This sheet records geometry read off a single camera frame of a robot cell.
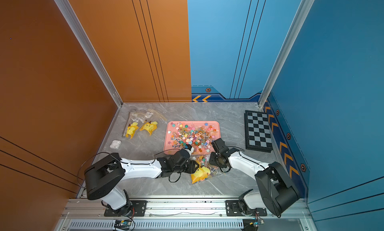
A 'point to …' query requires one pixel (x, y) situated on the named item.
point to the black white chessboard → (258, 135)
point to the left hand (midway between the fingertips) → (199, 164)
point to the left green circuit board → (125, 224)
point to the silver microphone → (130, 118)
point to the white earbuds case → (115, 144)
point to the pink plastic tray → (197, 136)
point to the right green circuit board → (250, 224)
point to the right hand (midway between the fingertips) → (211, 161)
